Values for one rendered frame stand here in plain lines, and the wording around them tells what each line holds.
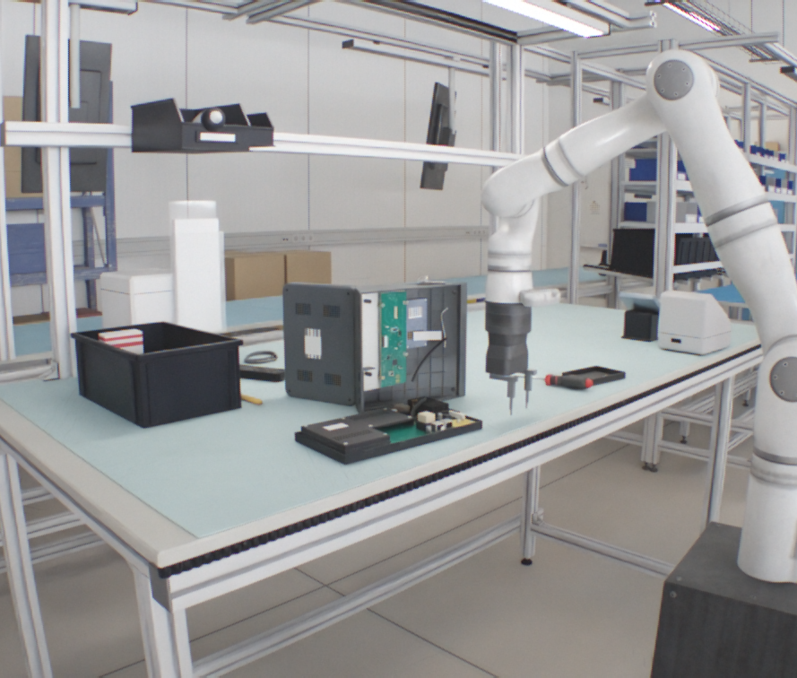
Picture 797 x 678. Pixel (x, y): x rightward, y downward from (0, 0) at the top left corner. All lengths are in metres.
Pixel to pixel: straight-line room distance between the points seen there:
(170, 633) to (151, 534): 0.19
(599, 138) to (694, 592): 0.65
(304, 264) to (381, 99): 2.39
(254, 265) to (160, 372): 3.55
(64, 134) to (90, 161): 1.34
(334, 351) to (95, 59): 1.92
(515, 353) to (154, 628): 0.67
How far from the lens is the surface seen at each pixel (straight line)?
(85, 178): 2.93
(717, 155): 1.02
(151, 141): 1.51
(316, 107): 6.37
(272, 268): 4.80
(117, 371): 1.26
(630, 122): 1.11
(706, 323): 1.83
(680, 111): 1.03
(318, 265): 5.03
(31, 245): 4.68
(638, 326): 2.00
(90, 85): 2.89
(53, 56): 1.61
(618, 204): 4.54
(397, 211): 6.94
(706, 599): 1.05
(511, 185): 1.12
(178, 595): 0.83
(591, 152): 1.10
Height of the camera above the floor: 1.34
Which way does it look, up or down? 10 degrees down
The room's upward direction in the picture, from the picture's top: straight up
